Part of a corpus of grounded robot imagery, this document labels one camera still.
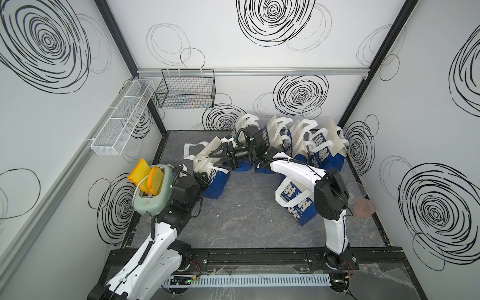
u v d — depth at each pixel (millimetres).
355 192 913
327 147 871
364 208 858
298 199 707
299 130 856
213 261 749
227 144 712
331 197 503
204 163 763
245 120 884
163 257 595
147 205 736
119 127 755
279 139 831
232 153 681
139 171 764
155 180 738
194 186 595
